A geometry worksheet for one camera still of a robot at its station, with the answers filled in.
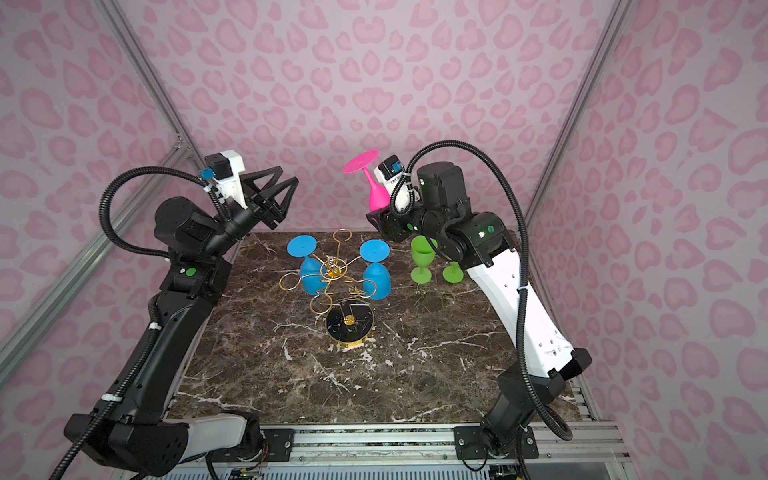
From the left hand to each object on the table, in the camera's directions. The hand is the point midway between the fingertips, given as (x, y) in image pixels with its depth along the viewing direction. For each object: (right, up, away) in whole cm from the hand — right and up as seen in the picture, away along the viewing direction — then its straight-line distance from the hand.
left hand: (286, 169), depth 55 cm
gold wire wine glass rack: (+6, -35, +37) cm, 52 cm away
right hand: (+17, -5, +6) cm, 19 cm away
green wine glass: (+29, -16, +38) cm, 50 cm away
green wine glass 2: (+41, -23, +51) cm, 69 cm away
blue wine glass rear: (+15, -23, +26) cm, 38 cm away
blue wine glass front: (-1, -22, +24) cm, 33 cm away
